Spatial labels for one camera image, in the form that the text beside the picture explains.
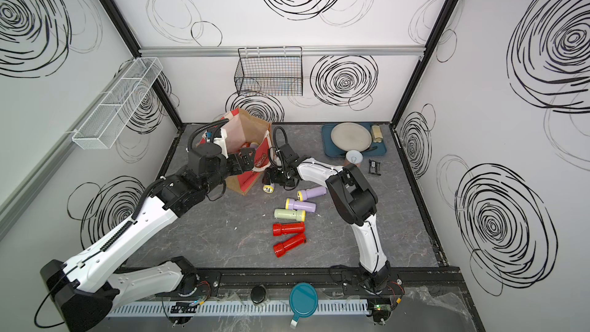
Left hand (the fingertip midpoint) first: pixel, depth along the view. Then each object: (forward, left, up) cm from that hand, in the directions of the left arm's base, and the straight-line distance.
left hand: (244, 152), depth 72 cm
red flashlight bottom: (-22, -12, -25) cm, 35 cm away
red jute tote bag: (+27, +7, -19) cm, 34 cm away
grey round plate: (+33, -42, -27) cm, 60 cm away
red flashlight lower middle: (-14, -14, -26) cm, 33 cm away
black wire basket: (+42, -6, +3) cm, 42 cm away
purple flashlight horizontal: (-5, -15, -26) cm, 30 cm away
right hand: (+4, -5, -26) cm, 27 cm away
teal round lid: (-37, -20, -22) cm, 47 cm away
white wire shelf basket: (+6, +47, +4) cm, 47 cm away
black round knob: (-36, -7, -19) cm, 41 cm away
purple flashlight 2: (-1, -19, -26) cm, 32 cm away
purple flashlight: (+2, -5, -27) cm, 27 cm away
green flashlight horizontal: (-10, -18, -25) cm, 32 cm away
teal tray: (+26, -33, -29) cm, 51 cm away
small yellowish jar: (+32, -56, -25) cm, 69 cm away
